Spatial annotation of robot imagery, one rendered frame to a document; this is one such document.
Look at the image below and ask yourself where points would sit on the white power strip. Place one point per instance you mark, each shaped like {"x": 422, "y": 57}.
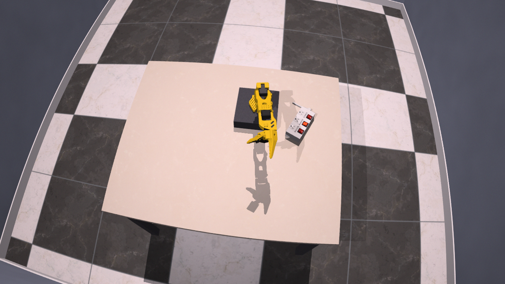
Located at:
{"x": 300, "y": 123}

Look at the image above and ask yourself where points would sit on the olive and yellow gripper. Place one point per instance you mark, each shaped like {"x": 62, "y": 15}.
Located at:
{"x": 264, "y": 137}

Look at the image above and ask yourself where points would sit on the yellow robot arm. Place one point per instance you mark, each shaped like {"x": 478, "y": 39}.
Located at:
{"x": 263, "y": 105}

